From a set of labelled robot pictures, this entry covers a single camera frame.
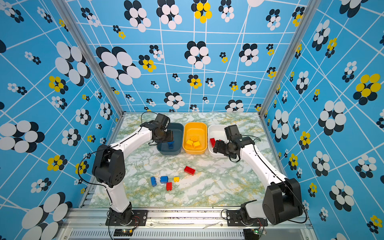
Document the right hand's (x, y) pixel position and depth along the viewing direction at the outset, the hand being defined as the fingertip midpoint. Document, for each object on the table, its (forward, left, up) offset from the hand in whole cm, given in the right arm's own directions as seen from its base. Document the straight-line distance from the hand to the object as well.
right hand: (220, 150), depth 85 cm
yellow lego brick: (+15, +16, -10) cm, 24 cm away
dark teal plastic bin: (+20, +28, -9) cm, 35 cm away
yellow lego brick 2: (+11, +14, -9) cm, 20 cm away
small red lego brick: (-16, +30, -13) cm, 36 cm away
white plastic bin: (+21, -1, -10) cm, 24 cm away
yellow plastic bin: (+25, +14, -11) cm, 31 cm away
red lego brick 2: (-8, +18, -9) cm, 22 cm away
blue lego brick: (+10, +32, -9) cm, 34 cm away
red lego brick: (+12, +3, -10) cm, 16 cm away
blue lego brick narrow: (-15, +38, -9) cm, 42 cm away
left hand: (+10, +30, -2) cm, 32 cm away
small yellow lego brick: (-13, +26, -11) cm, 31 cm away
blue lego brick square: (-13, +33, -12) cm, 38 cm away
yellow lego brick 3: (+11, +19, -8) cm, 24 cm away
